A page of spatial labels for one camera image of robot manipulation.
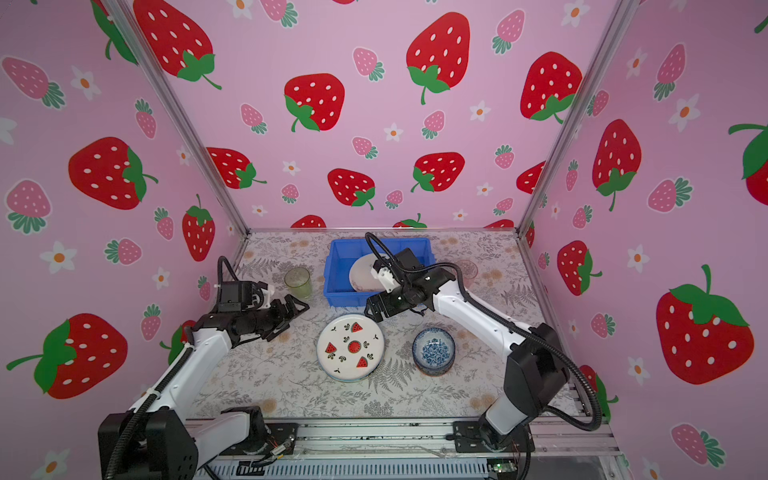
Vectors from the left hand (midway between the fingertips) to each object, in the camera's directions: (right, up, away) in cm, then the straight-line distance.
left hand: (299, 313), depth 83 cm
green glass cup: (-8, +8, +22) cm, 24 cm away
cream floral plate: (+15, +9, +21) cm, 28 cm away
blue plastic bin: (+7, +17, +28) cm, 34 cm away
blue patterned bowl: (+38, -10, -1) cm, 40 cm away
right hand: (+22, +2, -3) cm, 23 cm away
